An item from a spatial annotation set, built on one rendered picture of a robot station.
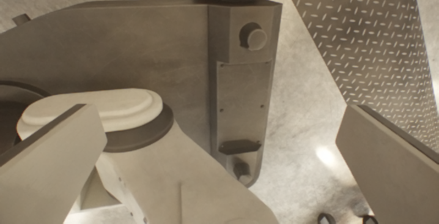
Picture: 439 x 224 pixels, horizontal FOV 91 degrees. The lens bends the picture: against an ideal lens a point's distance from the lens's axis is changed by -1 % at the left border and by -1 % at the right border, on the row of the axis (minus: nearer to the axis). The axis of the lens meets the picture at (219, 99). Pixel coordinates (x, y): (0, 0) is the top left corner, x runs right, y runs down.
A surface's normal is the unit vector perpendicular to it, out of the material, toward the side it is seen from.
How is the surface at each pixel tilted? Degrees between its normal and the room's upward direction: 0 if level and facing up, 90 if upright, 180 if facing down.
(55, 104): 90
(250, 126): 0
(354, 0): 0
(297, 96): 0
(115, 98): 90
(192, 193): 115
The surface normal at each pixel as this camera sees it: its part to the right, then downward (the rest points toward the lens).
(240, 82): 0.19, 0.48
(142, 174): 0.00, -0.87
